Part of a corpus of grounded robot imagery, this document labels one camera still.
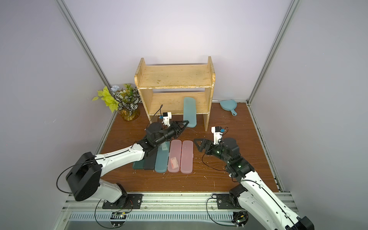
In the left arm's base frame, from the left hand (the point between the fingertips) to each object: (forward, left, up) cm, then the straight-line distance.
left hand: (190, 124), depth 71 cm
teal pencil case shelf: (+9, 0, -3) cm, 10 cm away
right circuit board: (-36, -26, -30) cm, 54 cm away
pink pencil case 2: (-6, +2, -28) cm, 29 cm away
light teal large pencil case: (-7, +17, -27) cm, 33 cm away
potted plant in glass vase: (+22, +42, -6) cm, 48 cm away
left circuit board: (-36, +37, -31) cm, 60 cm away
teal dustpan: (+41, -33, -28) cm, 60 cm away
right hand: (-6, -4, -5) cm, 9 cm away
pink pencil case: (-7, +10, -27) cm, 30 cm away
